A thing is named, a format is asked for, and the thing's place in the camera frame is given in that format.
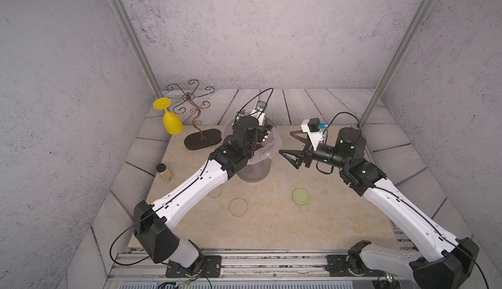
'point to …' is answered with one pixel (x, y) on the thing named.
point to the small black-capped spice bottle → (167, 175)
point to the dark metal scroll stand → (195, 140)
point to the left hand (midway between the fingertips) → (258, 115)
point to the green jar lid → (301, 196)
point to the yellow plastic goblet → (172, 123)
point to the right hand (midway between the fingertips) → (287, 142)
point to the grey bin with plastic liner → (258, 168)
